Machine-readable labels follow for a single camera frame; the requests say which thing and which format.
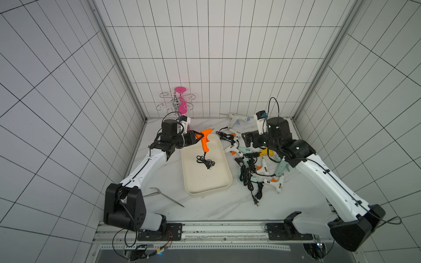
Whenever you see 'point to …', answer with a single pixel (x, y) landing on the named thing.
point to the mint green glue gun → (245, 149)
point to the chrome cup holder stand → (176, 102)
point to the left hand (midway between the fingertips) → (201, 138)
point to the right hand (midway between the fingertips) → (245, 132)
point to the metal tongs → (159, 192)
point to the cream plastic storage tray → (197, 178)
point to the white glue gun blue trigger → (238, 118)
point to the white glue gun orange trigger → (277, 185)
